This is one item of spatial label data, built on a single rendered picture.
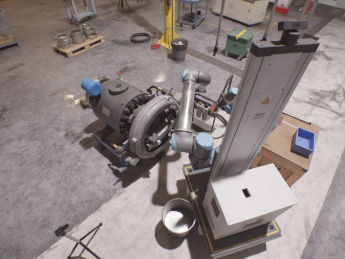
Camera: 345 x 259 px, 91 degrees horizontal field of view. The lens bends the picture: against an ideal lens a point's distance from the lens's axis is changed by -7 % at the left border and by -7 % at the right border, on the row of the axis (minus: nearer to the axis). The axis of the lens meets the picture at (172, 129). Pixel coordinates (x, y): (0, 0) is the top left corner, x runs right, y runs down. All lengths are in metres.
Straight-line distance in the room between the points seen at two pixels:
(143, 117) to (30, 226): 1.76
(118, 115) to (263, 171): 1.47
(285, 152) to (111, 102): 2.00
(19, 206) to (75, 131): 1.22
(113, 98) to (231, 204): 1.55
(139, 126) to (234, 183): 0.95
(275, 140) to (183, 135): 1.28
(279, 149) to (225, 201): 1.15
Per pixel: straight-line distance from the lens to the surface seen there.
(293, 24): 0.98
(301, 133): 2.58
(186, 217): 2.05
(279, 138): 2.46
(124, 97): 2.04
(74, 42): 5.88
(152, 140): 1.86
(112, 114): 2.07
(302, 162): 2.37
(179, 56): 4.50
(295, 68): 1.11
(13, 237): 2.72
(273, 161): 2.41
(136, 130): 1.73
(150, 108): 1.73
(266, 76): 1.02
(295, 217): 2.57
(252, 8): 7.27
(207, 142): 1.44
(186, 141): 1.45
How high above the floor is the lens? 2.09
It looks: 48 degrees down
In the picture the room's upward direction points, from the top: straight up
